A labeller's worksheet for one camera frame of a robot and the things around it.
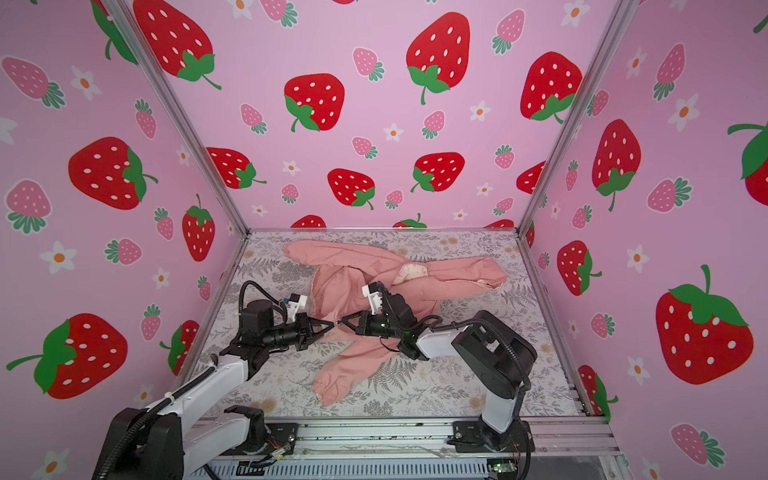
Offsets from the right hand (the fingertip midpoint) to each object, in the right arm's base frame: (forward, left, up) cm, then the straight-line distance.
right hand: (341, 320), depth 81 cm
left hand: (-3, +1, +1) cm, 3 cm away
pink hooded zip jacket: (+23, +8, -9) cm, 26 cm away
